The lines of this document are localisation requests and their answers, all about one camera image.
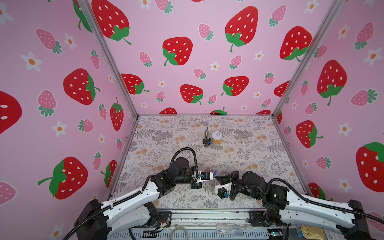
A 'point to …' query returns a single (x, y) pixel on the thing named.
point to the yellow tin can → (217, 136)
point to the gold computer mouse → (312, 233)
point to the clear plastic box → (229, 230)
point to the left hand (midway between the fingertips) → (210, 174)
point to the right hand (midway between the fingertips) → (216, 173)
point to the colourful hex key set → (207, 140)
